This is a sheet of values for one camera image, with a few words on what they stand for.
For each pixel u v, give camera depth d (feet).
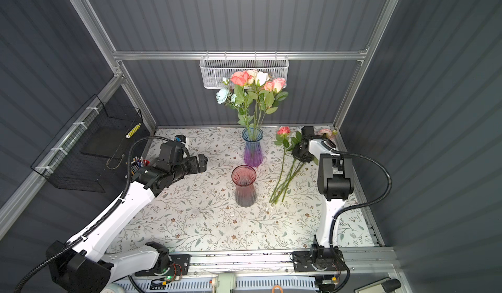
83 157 2.36
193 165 2.28
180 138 2.24
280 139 3.76
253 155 3.12
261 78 2.50
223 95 2.64
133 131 2.65
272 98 2.66
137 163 2.83
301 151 2.99
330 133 3.67
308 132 2.79
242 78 2.47
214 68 3.24
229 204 2.93
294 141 3.55
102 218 1.41
